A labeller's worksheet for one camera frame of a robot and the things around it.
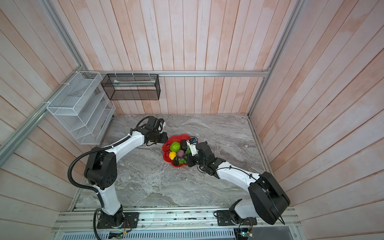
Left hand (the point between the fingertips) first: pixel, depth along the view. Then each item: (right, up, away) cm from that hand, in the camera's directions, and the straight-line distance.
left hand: (166, 140), depth 93 cm
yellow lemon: (+4, -9, -1) cm, 10 cm away
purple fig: (+9, -8, -1) cm, 13 cm away
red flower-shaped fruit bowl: (0, -5, +4) cm, 6 cm away
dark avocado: (+11, -3, +4) cm, 12 cm away
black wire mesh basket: (-26, +38, +12) cm, 47 cm away
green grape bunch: (+11, -13, -3) cm, 17 cm away
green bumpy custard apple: (+6, -4, +1) cm, 7 cm away
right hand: (+12, -8, -8) cm, 17 cm away
